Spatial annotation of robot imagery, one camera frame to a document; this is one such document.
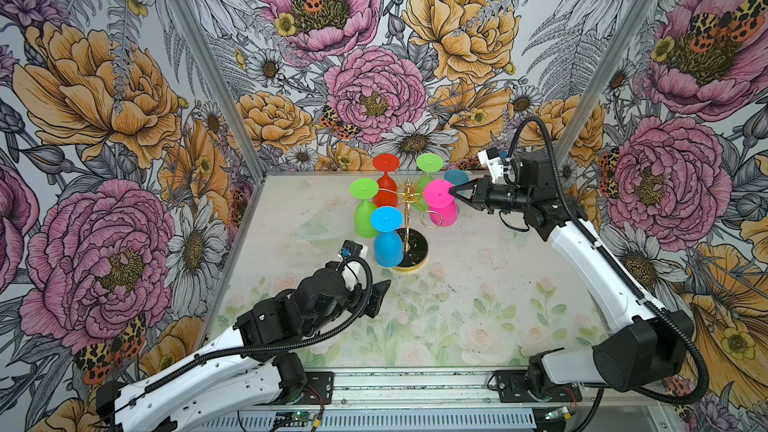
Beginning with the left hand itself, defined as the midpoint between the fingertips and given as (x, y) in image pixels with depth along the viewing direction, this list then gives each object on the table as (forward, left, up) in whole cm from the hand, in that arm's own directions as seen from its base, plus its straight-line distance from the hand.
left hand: (368, 283), depth 69 cm
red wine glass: (+21, -4, +6) cm, 22 cm away
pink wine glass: (+15, -18, +9) cm, 25 cm away
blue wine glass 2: (+39, -27, -6) cm, 48 cm away
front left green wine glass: (+22, +1, +8) cm, 23 cm away
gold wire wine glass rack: (+23, -13, -20) cm, 33 cm away
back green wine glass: (+31, -15, +8) cm, 36 cm away
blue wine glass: (+11, -5, -1) cm, 12 cm away
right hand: (+16, -19, +10) cm, 27 cm away
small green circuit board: (-22, +16, -22) cm, 35 cm away
